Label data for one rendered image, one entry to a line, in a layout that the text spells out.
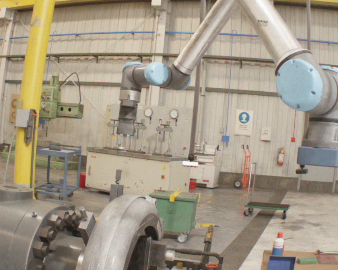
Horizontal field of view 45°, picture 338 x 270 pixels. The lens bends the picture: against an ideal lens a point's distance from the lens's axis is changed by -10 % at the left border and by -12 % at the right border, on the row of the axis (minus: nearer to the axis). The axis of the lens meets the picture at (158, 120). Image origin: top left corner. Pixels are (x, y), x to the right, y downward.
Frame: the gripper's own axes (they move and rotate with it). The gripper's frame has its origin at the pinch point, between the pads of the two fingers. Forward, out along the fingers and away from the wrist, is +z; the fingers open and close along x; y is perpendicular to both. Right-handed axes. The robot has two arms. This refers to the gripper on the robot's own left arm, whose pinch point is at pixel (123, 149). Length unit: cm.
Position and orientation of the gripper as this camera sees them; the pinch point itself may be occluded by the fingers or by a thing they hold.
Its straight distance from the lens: 188.1
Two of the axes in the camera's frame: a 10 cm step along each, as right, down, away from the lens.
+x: -9.9, -1.1, -0.1
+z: -1.1, 9.9, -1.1
